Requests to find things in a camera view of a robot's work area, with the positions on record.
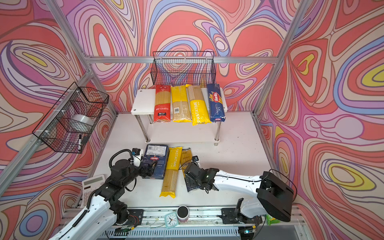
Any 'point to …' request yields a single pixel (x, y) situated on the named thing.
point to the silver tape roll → (83, 119)
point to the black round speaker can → (182, 212)
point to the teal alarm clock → (171, 220)
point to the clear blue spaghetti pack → (186, 159)
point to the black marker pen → (79, 143)
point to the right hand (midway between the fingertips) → (196, 181)
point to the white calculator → (89, 187)
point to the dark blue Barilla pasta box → (158, 152)
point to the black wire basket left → (68, 126)
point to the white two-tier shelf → (178, 130)
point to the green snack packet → (271, 221)
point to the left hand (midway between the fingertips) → (151, 160)
